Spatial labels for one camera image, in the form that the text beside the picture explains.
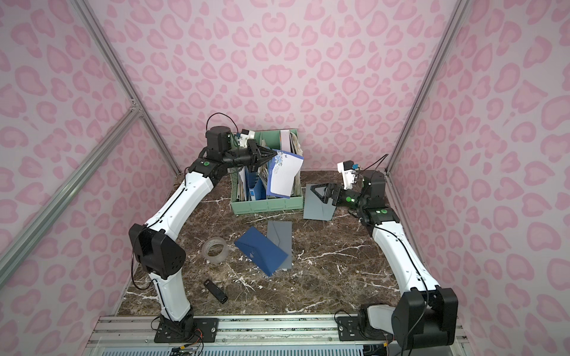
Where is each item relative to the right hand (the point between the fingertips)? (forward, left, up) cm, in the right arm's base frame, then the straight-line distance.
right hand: (317, 189), depth 74 cm
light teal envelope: (+12, -1, -28) cm, 31 cm away
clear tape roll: (-9, +41, -29) cm, 51 cm away
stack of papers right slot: (+28, +8, -4) cm, 29 cm away
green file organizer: (+11, +29, -7) cm, 32 cm away
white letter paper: (+7, +12, +3) cm, 14 cm away
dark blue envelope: (-9, +22, -29) cm, 38 cm away
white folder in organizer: (+32, +13, -5) cm, 35 cm away
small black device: (-25, +37, -29) cm, 53 cm away
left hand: (+9, +13, +10) cm, 19 cm away
